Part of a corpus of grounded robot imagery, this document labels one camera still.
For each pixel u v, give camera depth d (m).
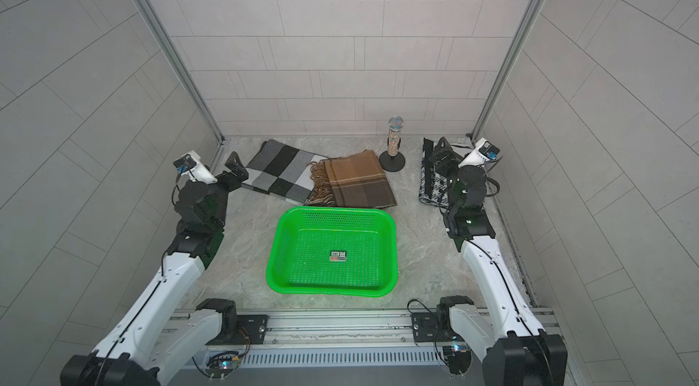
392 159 1.06
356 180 0.99
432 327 0.71
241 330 0.70
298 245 0.87
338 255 0.84
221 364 0.65
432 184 0.98
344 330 0.73
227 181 0.64
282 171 1.02
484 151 0.59
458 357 0.68
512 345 0.37
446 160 0.64
